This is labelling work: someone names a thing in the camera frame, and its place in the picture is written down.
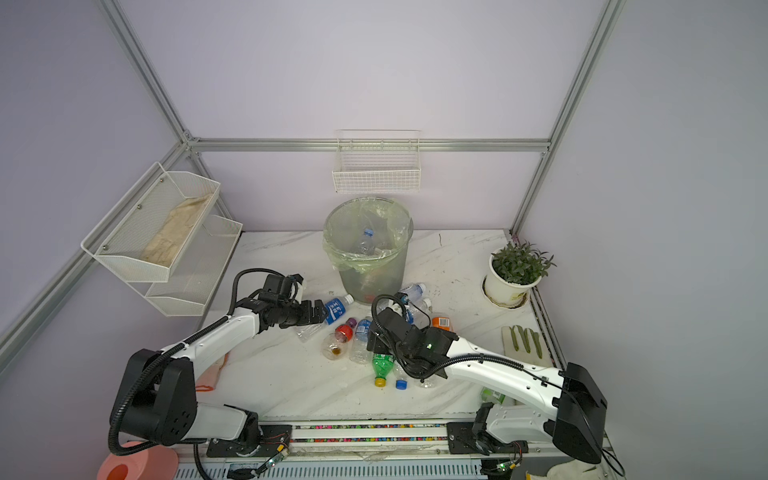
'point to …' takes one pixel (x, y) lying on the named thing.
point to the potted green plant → (514, 270)
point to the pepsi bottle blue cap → (401, 377)
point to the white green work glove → (521, 342)
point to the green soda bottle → (382, 364)
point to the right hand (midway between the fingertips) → (372, 335)
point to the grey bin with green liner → (371, 280)
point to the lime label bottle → (489, 395)
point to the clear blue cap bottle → (367, 244)
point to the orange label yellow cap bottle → (443, 323)
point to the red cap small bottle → (334, 345)
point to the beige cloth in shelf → (164, 243)
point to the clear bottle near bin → (413, 291)
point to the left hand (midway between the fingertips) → (313, 316)
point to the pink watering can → (150, 463)
